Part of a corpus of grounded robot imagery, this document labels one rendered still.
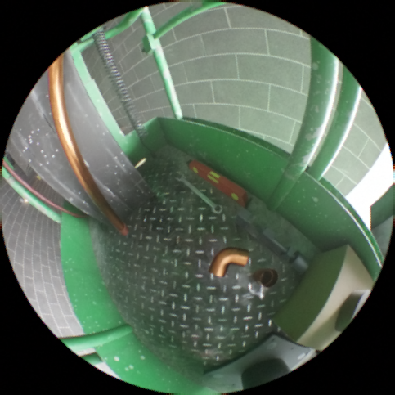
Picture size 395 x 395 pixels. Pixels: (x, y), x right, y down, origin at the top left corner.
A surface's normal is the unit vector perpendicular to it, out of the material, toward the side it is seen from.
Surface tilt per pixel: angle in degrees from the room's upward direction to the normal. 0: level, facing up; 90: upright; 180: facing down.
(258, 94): 90
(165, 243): 0
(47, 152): 90
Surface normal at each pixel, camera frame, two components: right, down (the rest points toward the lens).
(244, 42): -0.52, 0.77
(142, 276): -0.18, -0.51
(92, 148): 0.65, 0.57
